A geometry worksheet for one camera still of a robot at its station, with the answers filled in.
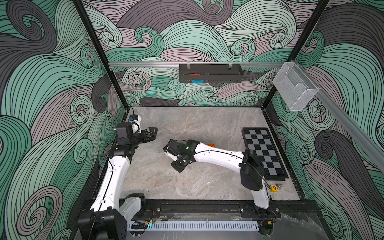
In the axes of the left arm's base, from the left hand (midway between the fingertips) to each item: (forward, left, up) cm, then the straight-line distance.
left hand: (149, 129), depth 79 cm
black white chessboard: (+5, -68, -18) cm, 70 cm away
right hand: (-13, -16, -15) cm, 25 cm away
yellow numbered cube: (-24, -67, -20) cm, 74 cm away
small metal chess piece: (-23, -70, -19) cm, 76 cm away
